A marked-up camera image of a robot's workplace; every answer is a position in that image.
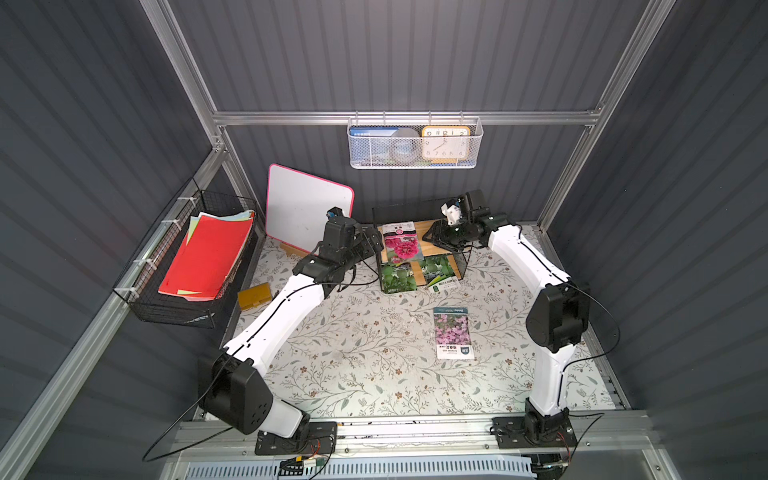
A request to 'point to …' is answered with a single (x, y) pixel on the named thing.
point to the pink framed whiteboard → (297, 206)
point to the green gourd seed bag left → (398, 278)
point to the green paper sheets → (194, 221)
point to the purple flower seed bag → (452, 333)
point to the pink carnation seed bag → (401, 242)
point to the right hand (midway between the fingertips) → (436, 236)
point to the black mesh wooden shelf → (459, 260)
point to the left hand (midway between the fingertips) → (368, 236)
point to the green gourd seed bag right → (439, 273)
